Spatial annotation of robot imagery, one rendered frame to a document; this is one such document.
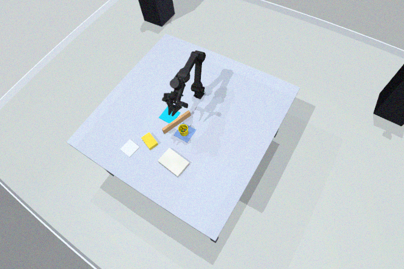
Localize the yellow rectangular block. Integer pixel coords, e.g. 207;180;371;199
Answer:
142;132;158;150

